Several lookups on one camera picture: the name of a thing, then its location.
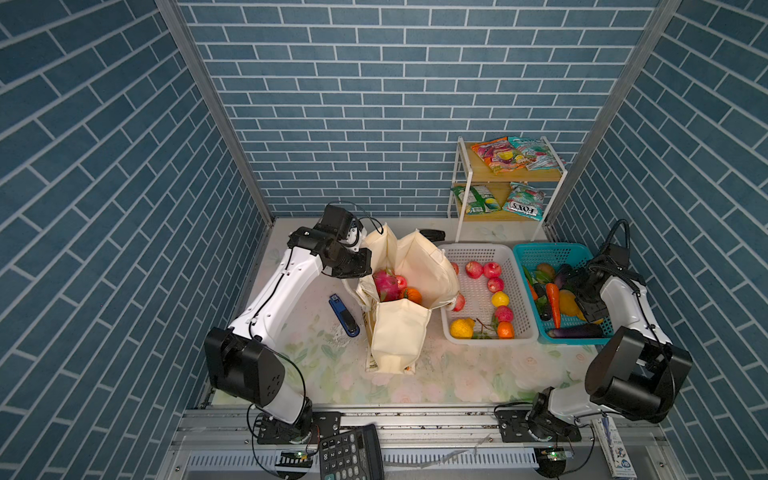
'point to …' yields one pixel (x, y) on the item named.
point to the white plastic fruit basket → (493, 305)
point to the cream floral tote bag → (397, 333)
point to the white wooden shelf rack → (505, 181)
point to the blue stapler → (346, 320)
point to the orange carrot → (553, 294)
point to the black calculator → (352, 455)
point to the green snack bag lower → (479, 199)
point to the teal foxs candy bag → (526, 200)
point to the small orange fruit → (505, 330)
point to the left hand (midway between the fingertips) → (373, 269)
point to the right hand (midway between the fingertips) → (575, 289)
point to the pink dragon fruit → (386, 285)
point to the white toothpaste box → (620, 464)
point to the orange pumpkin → (413, 295)
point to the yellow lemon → (462, 328)
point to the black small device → (433, 234)
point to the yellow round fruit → (500, 298)
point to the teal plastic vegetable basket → (529, 254)
